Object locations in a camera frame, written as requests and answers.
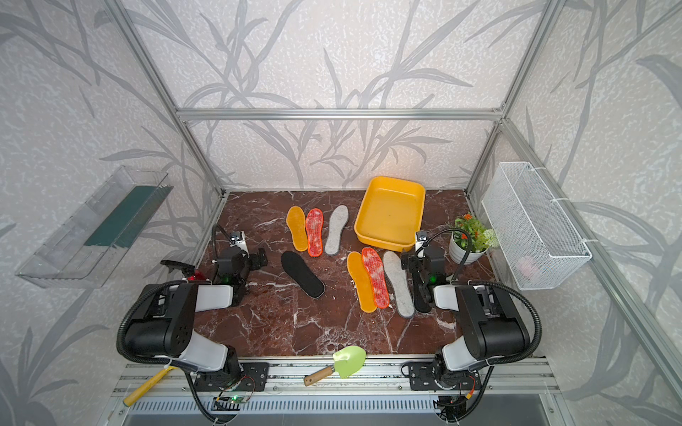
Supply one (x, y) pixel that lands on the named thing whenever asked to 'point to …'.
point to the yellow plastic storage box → (390, 213)
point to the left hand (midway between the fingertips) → (249, 247)
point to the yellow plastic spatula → (130, 399)
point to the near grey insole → (394, 270)
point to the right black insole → (423, 300)
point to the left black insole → (297, 268)
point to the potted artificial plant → (482, 240)
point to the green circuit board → (237, 398)
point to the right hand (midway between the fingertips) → (418, 246)
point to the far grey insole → (339, 217)
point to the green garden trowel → (347, 361)
